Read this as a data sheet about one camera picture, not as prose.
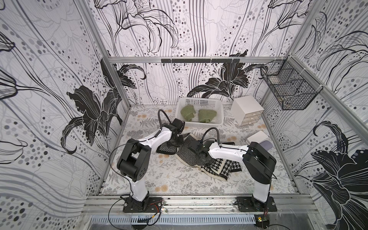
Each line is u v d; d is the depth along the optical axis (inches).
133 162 18.5
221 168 32.2
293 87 34.7
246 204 28.4
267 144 37.4
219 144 23.1
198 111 42.7
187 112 41.1
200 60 35.6
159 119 26.6
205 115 40.8
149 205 28.2
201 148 26.0
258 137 37.6
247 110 38.5
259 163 19.5
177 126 29.3
